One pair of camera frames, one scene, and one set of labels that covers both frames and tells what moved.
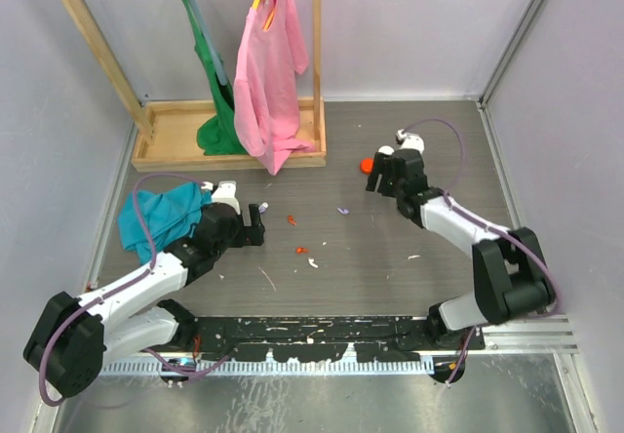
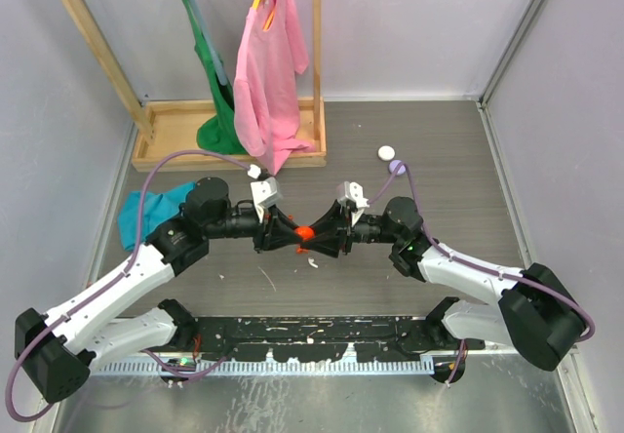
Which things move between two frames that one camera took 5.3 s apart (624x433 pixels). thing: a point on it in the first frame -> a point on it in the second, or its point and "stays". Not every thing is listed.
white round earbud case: x=386 y=149 stays
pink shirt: x=266 y=102 stays
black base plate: x=328 y=337 stays
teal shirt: x=169 y=216 stays
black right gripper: x=383 y=166 -> x=338 y=229
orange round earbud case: x=367 y=166 -> x=305 y=232
